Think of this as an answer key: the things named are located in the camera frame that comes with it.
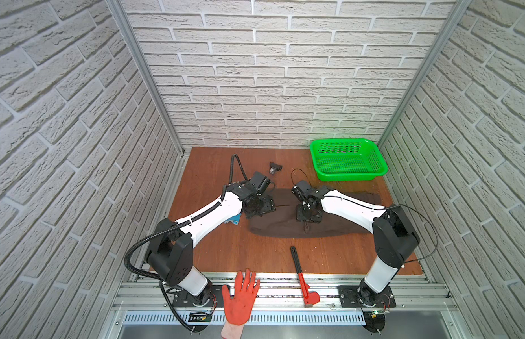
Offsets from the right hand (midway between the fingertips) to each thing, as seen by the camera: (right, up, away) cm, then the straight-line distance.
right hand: (306, 217), depth 90 cm
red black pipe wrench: (-2, -25, -17) cm, 30 cm away
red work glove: (-27, -27, -20) cm, 43 cm away
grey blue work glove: (-32, -1, +3) cm, 32 cm away
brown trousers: (-10, -2, -1) cm, 11 cm away
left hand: (-15, +6, -6) cm, 17 cm away
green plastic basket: (+23, +26, +17) cm, 39 cm away
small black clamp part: (-14, +22, +21) cm, 33 cm away
